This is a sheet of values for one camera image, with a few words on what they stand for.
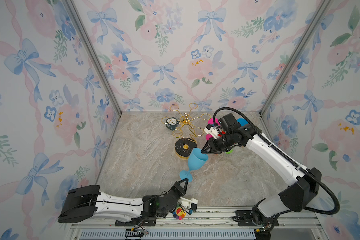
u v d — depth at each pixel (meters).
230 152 0.98
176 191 0.66
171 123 1.08
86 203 0.45
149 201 0.59
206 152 0.73
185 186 0.72
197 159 0.66
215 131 0.70
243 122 0.98
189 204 0.66
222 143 0.63
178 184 0.70
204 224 0.73
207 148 0.73
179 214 0.75
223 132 0.69
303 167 0.43
